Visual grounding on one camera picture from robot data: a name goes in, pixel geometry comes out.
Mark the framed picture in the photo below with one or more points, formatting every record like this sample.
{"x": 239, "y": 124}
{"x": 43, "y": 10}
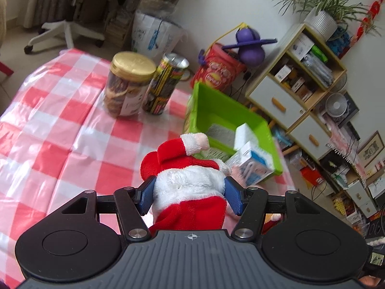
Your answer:
{"x": 371, "y": 150}

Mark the white paper bag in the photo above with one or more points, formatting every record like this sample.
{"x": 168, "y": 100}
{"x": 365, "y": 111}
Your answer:
{"x": 153, "y": 36}

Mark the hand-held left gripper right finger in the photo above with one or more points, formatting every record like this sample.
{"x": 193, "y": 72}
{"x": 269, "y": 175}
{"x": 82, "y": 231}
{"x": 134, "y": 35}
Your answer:
{"x": 233, "y": 195}

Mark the pink lace cloth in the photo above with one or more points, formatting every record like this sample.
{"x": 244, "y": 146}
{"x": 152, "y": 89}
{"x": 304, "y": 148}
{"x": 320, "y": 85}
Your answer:
{"x": 346, "y": 150}

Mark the small white fan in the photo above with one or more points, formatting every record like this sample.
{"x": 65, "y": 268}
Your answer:
{"x": 335, "y": 104}

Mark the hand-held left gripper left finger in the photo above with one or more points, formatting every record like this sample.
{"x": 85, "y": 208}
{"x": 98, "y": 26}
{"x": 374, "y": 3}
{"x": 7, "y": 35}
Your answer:
{"x": 146, "y": 197}

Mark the white office chair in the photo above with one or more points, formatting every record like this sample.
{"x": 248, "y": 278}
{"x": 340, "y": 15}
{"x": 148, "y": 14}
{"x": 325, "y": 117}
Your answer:
{"x": 75, "y": 21}

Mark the white blue carton box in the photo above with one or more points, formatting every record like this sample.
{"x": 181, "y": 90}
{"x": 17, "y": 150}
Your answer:
{"x": 255, "y": 162}

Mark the beige quilted cloth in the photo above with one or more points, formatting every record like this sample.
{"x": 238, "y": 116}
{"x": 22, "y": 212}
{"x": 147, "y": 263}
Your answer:
{"x": 2, "y": 15}

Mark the purple hopper ball toy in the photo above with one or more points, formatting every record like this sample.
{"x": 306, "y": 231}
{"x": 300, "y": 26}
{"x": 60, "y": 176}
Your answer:
{"x": 251, "y": 51}

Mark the blue knitted item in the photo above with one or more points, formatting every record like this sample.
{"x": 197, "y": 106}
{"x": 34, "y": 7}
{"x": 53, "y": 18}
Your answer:
{"x": 340, "y": 42}

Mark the red snack bucket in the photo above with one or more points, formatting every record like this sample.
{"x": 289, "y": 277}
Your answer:
{"x": 216, "y": 72}

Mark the pink checkered tablecloth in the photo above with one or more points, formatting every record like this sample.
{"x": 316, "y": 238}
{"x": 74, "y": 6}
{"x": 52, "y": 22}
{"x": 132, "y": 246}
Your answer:
{"x": 60, "y": 132}

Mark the cookie jar with gold lid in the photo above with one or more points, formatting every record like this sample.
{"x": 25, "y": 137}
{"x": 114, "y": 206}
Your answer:
{"x": 126, "y": 87}

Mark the black yellow drink can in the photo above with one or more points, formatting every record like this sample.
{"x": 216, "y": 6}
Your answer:
{"x": 164, "y": 87}

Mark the potted spider plant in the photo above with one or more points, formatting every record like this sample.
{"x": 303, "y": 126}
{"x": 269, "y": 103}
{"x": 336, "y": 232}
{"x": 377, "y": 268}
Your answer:
{"x": 321, "y": 21}

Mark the green plastic bin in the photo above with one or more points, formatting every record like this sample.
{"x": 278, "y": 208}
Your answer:
{"x": 222, "y": 108}

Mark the red chair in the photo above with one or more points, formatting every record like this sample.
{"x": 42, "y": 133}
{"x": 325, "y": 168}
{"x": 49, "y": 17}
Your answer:
{"x": 5, "y": 68}

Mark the red hanging decoration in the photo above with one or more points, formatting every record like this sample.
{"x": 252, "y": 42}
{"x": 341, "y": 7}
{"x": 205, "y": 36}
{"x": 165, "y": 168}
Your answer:
{"x": 371, "y": 12}

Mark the wooden cabinet with grey drawers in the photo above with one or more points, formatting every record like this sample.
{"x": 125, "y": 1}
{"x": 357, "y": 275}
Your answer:
{"x": 279, "y": 96}

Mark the red white santa plush toy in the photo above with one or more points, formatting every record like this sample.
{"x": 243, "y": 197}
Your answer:
{"x": 186, "y": 180}

